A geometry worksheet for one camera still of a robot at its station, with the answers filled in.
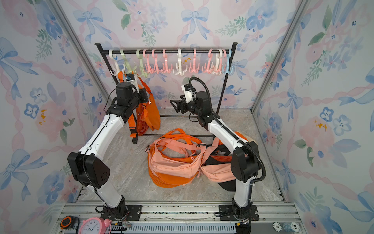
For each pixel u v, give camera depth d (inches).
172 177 28.5
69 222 27.1
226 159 32.9
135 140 39.5
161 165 28.2
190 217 28.9
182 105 28.1
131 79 26.6
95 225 26.9
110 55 25.7
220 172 27.4
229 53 26.0
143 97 28.6
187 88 26.9
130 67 28.8
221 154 37.3
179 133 41.2
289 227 26.1
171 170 27.4
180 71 29.1
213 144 36.4
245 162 19.2
